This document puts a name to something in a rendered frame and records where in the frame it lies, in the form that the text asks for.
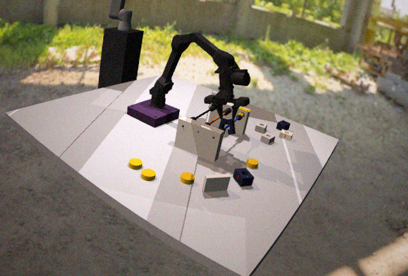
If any yellow short cylinder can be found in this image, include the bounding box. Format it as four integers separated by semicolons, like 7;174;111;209
129;158;143;170
246;159;258;168
141;169;156;181
180;172;194;184

